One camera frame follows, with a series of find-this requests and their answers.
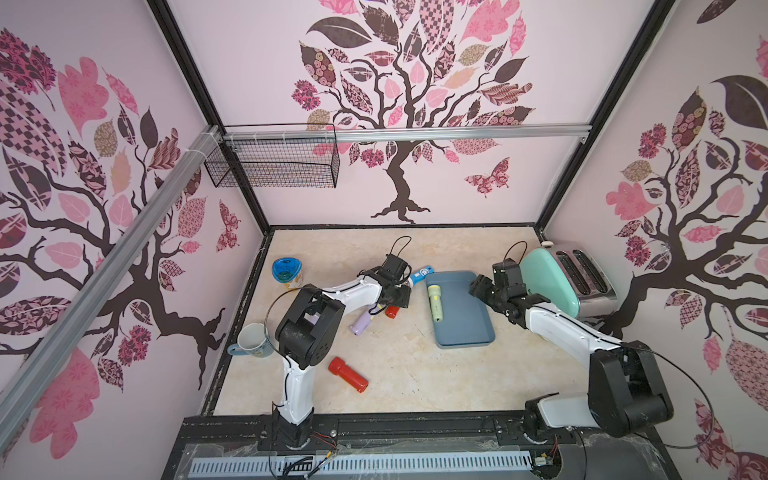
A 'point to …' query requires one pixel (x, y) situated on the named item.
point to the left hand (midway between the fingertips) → (401, 302)
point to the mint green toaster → (571, 279)
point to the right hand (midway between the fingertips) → (476, 283)
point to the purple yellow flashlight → (361, 323)
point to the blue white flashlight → (419, 276)
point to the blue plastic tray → (466, 320)
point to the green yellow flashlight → (434, 292)
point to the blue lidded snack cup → (286, 269)
